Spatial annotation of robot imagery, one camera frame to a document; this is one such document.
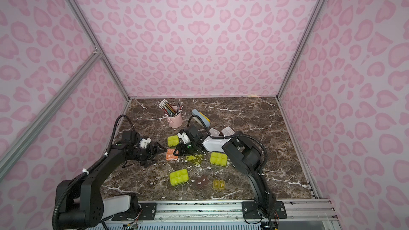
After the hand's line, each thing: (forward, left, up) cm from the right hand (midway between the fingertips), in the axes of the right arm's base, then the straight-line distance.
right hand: (179, 153), depth 90 cm
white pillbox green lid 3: (-3, -22, -1) cm, 22 cm away
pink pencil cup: (+19, +3, +5) cm, 20 cm away
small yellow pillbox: (-16, -23, -1) cm, 28 cm away
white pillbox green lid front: (-13, -2, 0) cm, 13 cm away
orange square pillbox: (-1, +5, -1) cm, 5 cm away
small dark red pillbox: (-15, -14, 0) cm, 20 cm away
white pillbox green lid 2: (-2, -10, -3) cm, 10 cm away
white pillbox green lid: (+8, +5, -1) cm, 9 cm away
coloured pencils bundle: (+23, +8, +10) cm, 26 cm away
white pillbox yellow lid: (+16, -28, -2) cm, 32 cm away
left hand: (-3, +7, +5) cm, 10 cm away
